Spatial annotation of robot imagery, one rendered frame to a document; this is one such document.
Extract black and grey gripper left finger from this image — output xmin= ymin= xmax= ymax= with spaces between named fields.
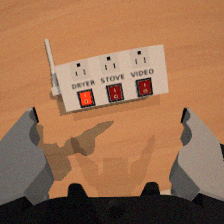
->
xmin=0 ymin=107 xmax=54 ymax=224

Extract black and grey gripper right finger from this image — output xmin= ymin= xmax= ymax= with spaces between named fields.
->
xmin=169 ymin=108 xmax=224 ymax=224

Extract white power strip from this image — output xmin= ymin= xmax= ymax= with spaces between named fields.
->
xmin=44 ymin=38 xmax=169 ymax=112

